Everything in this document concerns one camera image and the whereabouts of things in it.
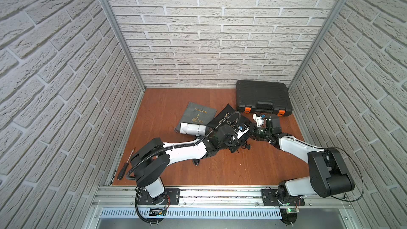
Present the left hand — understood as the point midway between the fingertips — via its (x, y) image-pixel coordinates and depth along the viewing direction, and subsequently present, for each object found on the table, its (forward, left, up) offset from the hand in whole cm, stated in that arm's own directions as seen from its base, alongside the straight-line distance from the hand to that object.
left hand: (244, 137), depth 80 cm
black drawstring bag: (+16, +6, -3) cm, 17 cm away
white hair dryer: (+10, +27, -9) cm, 30 cm away
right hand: (+8, -1, -4) cm, 9 cm away
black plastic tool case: (+36, -21, -8) cm, 42 cm away
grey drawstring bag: (+24, +27, -13) cm, 38 cm away
